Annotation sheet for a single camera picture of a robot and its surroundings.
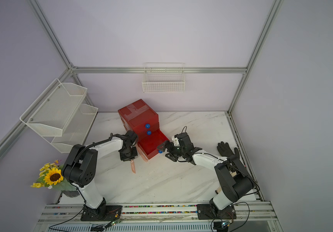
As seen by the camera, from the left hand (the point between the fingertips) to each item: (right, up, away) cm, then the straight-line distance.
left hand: (132, 160), depth 93 cm
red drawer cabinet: (+8, +25, -5) cm, 27 cm away
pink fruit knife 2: (+6, +4, +2) cm, 7 cm away
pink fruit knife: (+1, -3, -3) cm, 5 cm away
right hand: (+20, +6, -7) cm, 22 cm away
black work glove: (+62, +5, +2) cm, 62 cm away
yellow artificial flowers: (-26, +1, -32) cm, 42 cm away
